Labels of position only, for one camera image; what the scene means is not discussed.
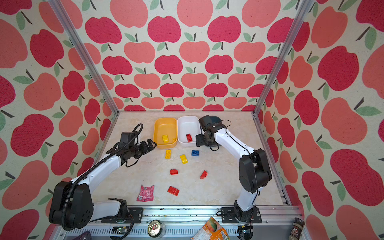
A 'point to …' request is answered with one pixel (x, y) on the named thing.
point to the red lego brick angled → (203, 175)
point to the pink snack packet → (146, 193)
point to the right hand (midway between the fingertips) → (206, 142)
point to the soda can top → (156, 229)
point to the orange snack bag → (212, 230)
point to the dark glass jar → (297, 229)
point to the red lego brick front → (173, 190)
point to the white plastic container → (188, 127)
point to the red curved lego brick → (174, 172)
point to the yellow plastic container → (165, 132)
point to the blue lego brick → (195, 152)
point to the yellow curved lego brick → (183, 159)
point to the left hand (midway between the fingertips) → (154, 147)
